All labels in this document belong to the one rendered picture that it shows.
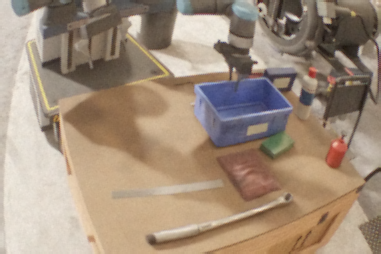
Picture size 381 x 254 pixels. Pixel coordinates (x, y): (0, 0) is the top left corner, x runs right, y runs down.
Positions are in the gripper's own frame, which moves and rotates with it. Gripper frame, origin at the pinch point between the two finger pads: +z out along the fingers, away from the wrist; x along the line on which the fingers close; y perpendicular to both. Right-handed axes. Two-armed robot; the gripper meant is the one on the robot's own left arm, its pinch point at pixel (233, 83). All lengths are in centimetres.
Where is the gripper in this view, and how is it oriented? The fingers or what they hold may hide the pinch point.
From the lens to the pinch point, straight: 148.2
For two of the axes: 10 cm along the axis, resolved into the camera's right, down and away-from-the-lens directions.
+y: 9.1, -1.7, 3.8
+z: -1.2, 7.7, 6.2
